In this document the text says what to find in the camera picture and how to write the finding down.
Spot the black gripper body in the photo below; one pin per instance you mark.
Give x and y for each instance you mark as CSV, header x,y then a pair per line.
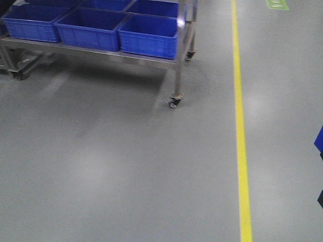
x,y
321,200

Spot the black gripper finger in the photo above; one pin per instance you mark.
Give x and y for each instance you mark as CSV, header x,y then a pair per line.
x,y
321,156

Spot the blue slant-cornered plastic box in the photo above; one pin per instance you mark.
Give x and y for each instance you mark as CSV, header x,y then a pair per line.
x,y
320,141

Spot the steel rack on castors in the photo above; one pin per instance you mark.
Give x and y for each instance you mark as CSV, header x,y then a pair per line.
x,y
179,75

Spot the row of blue bins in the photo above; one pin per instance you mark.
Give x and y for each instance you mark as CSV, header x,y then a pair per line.
x,y
88,32

